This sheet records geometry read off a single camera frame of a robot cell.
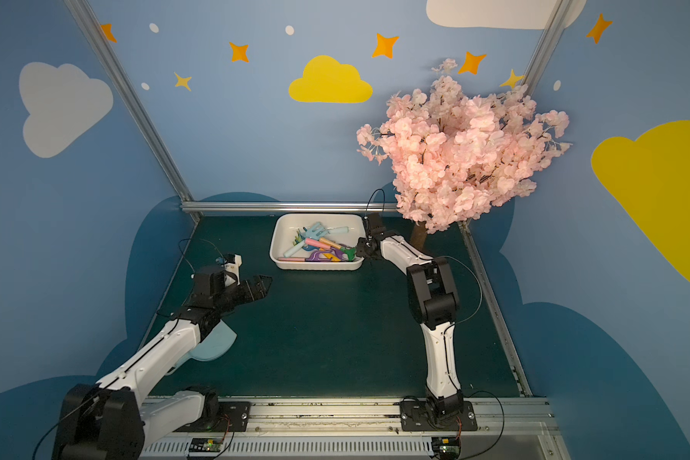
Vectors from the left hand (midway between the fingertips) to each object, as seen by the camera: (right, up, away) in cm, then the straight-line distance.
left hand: (261, 278), depth 86 cm
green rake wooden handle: (+27, +7, +24) cm, 37 cm away
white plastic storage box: (0, +17, +28) cm, 33 cm away
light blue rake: (+7, +11, +25) cm, 28 cm away
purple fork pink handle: (+14, +6, +21) cm, 26 cm away
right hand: (+34, +9, +19) cm, 40 cm away
